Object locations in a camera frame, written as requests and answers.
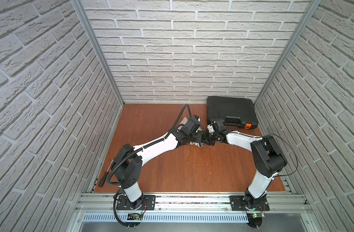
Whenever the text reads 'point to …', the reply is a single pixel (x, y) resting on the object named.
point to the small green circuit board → (135, 217)
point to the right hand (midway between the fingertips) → (200, 138)
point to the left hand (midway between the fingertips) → (204, 134)
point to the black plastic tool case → (237, 111)
